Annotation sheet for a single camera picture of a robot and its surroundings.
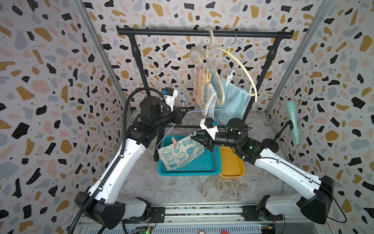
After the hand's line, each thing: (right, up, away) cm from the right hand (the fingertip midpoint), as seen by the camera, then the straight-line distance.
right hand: (195, 135), depth 63 cm
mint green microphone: (+51, +13, +15) cm, 55 cm away
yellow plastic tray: (+24, -22, +31) cm, 45 cm away
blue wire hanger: (+14, +12, +13) cm, 23 cm away
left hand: (-2, +12, +2) cm, 12 cm away
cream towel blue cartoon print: (-12, -12, +11) cm, 20 cm away
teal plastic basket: (+7, -20, +30) cm, 37 cm away
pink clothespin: (-10, -3, +4) cm, 11 cm away
